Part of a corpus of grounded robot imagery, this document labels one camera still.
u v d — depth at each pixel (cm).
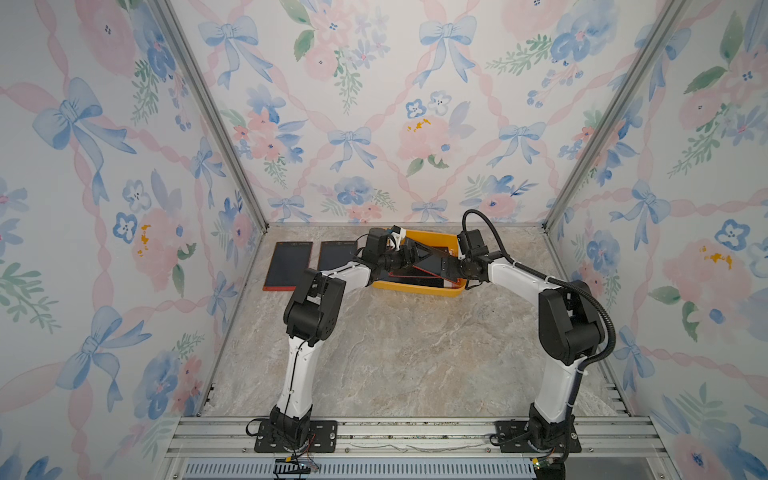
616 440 76
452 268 91
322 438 74
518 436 70
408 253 89
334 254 113
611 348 47
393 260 88
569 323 52
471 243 78
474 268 72
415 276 101
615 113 86
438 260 90
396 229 95
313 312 58
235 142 97
